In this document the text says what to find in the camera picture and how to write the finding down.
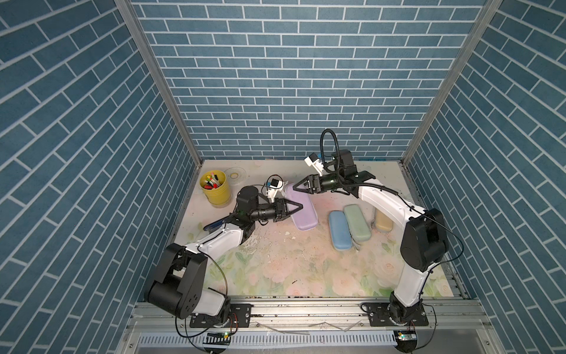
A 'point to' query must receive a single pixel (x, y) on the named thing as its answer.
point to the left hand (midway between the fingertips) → (304, 212)
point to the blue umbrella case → (340, 230)
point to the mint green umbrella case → (357, 223)
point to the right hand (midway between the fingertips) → (300, 188)
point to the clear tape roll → (235, 175)
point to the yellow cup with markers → (216, 188)
